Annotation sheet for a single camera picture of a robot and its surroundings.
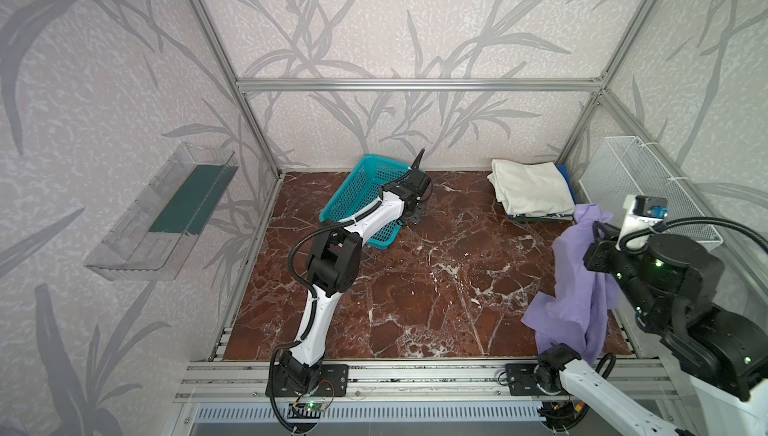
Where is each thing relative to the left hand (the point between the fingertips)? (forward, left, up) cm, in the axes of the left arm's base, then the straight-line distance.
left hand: (412, 203), depth 99 cm
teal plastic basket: (+12, +19, -7) cm, 23 cm away
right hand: (-27, -34, +33) cm, 55 cm away
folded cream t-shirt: (+8, -43, -1) cm, 43 cm away
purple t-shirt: (-41, -33, +18) cm, 55 cm away
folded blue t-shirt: (+20, -59, -3) cm, 62 cm away
